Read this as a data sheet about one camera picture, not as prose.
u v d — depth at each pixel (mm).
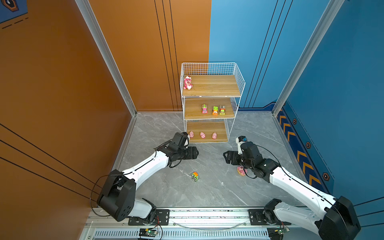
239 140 737
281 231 697
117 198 423
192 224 729
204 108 849
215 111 835
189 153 760
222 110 841
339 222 383
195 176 849
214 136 1019
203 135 1021
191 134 1021
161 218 741
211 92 736
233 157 710
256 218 725
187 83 720
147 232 707
